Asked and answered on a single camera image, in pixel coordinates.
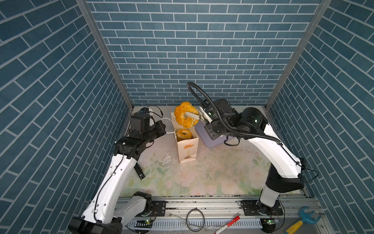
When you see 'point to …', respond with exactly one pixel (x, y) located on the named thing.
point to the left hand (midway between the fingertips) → (167, 124)
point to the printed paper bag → (187, 150)
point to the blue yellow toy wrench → (309, 218)
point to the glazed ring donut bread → (183, 134)
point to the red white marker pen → (231, 222)
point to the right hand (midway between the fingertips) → (206, 123)
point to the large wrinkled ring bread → (179, 111)
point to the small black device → (139, 171)
